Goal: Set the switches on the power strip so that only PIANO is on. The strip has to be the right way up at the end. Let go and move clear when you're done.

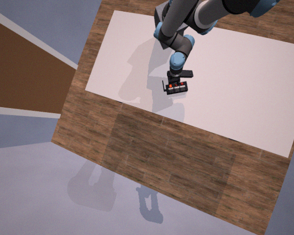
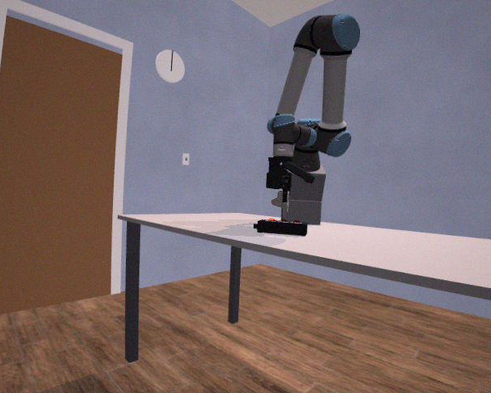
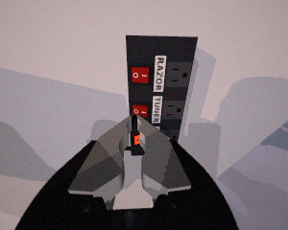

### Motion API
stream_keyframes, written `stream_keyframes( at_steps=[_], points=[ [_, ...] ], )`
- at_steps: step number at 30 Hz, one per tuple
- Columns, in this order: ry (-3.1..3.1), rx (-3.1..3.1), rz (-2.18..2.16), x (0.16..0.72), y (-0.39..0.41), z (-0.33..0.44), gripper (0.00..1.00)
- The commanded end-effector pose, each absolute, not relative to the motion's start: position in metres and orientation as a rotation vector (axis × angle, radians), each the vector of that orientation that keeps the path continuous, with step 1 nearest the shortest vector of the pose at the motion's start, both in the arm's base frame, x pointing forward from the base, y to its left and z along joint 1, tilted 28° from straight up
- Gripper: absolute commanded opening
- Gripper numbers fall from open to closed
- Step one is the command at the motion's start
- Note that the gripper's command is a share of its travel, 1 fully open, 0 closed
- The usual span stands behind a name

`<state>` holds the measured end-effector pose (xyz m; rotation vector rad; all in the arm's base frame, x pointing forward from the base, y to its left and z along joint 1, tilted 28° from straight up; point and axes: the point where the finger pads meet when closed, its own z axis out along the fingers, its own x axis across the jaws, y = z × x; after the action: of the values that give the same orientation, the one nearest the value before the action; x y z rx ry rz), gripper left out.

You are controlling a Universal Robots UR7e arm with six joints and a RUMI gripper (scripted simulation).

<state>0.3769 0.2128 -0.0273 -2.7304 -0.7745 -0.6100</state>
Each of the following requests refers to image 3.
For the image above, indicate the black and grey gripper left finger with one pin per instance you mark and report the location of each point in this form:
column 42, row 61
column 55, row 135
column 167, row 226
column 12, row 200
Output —
column 96, row 170

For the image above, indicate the black power strip panel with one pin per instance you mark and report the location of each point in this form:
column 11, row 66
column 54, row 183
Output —
column 159, row 70

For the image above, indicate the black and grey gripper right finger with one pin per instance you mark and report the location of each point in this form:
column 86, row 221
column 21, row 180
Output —
column 168, row 169

